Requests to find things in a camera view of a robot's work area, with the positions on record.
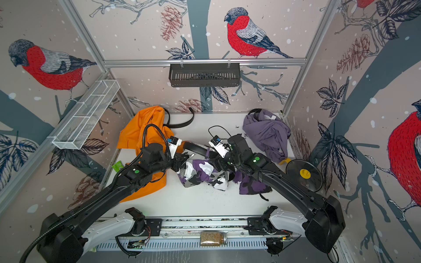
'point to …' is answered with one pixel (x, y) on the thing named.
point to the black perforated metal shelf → (204, 75)
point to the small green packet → (117, 166)
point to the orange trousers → (142, 128)
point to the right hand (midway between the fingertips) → (215, 153)
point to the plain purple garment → (269, 131)
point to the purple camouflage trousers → (194, 171)
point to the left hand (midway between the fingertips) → (190, 153)
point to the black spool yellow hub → (306, 173)
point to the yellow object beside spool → (286, 160)
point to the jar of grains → (212, 238)
